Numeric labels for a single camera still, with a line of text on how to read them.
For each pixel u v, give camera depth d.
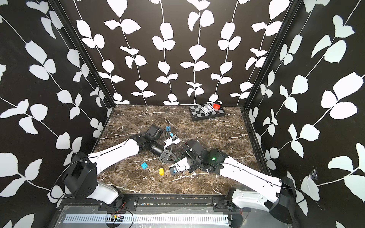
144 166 0.86
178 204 0.76
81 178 0.42
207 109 1.14
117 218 0.71
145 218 0.70
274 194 0.40
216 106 1.16
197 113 1.12
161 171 0.84
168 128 1.03
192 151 0.52
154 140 0.70
